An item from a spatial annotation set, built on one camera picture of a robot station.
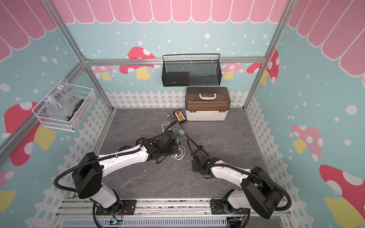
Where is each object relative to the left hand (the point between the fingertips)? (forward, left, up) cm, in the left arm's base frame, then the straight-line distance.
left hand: (176, 149), depth 85 cm
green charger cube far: (+18, -1, -8) cm, 20 cm away
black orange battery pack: (+34, 0, -8) cm, 35 cm away
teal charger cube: (-5, -2, +18) cm, 19 cm away
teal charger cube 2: (-17, -17, +5) cm, 25 cm away
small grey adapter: (+34, +9, -8) cm, 37 cm away
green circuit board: (-35, +30, -12) cm, 48 cm away
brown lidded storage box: (+29, -19, +11) cm, 37 cm away
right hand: (-5, -13, -9) cm, 17 cm away
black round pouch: (+11, +26, -9) cm, 30 cm away
